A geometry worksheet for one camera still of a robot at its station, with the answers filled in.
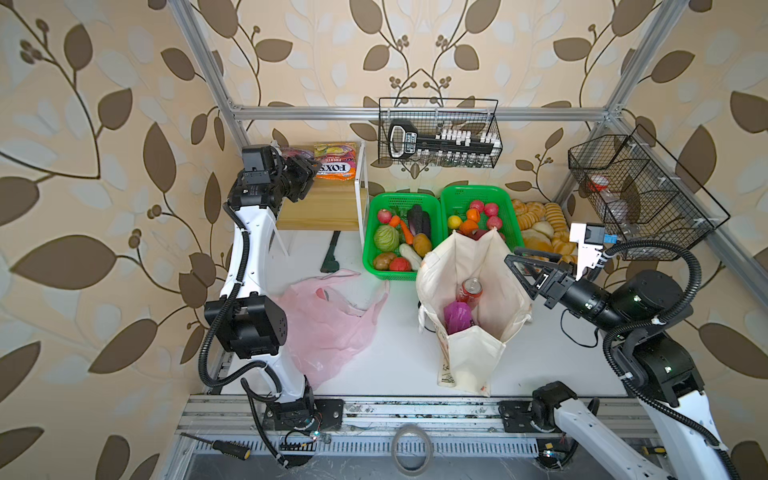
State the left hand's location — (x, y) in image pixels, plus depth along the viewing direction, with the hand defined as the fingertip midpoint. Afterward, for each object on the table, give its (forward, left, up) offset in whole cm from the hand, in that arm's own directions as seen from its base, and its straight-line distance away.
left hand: (320, 163), depth 76 cm
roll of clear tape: (-52, -27, -43) cm, 73 cm away
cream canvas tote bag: (-39, -39, -28) cm, 62 cm away
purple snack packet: (-29, -37, -26) cm, 53 cm away
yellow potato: (+1, -29, -34) cm, 44 cm away
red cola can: (-19, -42, -30) cm, 55 cm away
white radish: (-4, -25, -35) cm, 43 cm away
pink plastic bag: (-26, -1, -36) cm, 45 cm away
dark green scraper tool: (-5, +3, -40) cm, 40 cm away
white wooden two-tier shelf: (-3, -1, -12) cm, 12 cm away
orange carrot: (+14, -19, -37) cm, 44 cm away
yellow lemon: (+13, -41, -35) cm, 55 cm away
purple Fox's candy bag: (+11, +10, -5) cm, 16 cm away
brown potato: (-6, -15, -35) cm, 39 cm away
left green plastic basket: (+11, -21, -37) cm, 44 cm away
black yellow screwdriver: (-58, +17, -38) cm, 72 cm away
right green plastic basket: (+23, -43, -34) cm, 59 cm away
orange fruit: (+18, -49, -36) cm, 63 cm away
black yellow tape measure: (-34, -27, -16) cm, 46 cm away
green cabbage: (+1, -16, -31) cm, 35 cm away
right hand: (-32, -42, +4) cm, 52 cm away
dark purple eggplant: (+11, -28, -33) cm, 45 cm away
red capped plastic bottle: (+2, -75, -6) cm, 75 cm away
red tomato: (-8, -21, -33) cm, 41 cm away
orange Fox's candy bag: (+7, -3, -4) cm, 9 cm away
